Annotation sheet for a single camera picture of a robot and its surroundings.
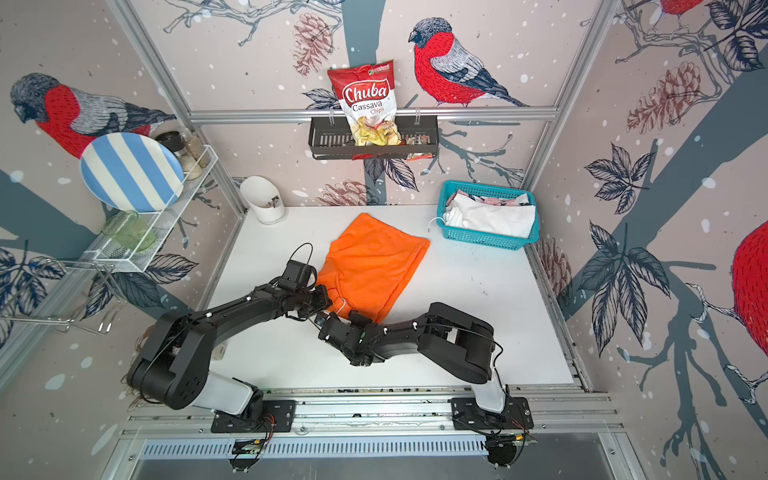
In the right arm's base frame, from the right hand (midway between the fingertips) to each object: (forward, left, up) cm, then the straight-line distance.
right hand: (353, 317), depth 89 cm
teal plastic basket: (+30, -42, +5) cm, 52 cm away
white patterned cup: (+45, +40, +7) cm, 61 cm away
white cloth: (+36, -56, +7) cm, 67 cm away
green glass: (+6, +52, +34) cm, 62 cm away
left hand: (+5, +5, +3) cm, 8 cm away
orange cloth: (+20, -2, -2) cm, 20 cm away
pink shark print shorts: (+50, -49, +3) cm, 70 cm away
